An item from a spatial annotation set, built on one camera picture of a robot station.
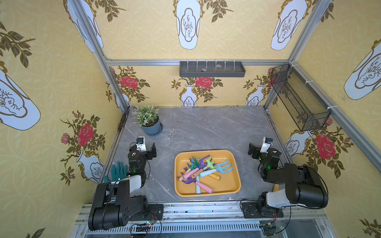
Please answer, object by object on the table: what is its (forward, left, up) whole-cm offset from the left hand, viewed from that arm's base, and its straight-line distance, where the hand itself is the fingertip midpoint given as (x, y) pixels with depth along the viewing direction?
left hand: (147, 143), depth 89 cm
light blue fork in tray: (-25, -30, -7) cm, 40 cm away
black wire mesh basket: (+6, -92, +19) cm, 94 cm away
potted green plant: (+14, 0, +8) cm, 16 cm away
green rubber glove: (-15, +16, -8) cm, 23 cm away
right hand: (-1, -68, -3) cm, 68 cm away
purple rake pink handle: (-20, -26, -7) cm, 34 cm away
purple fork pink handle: (-11, -33, -7) cm, 35 cm away
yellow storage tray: (-23, -47, -7) cm, 52 cm away
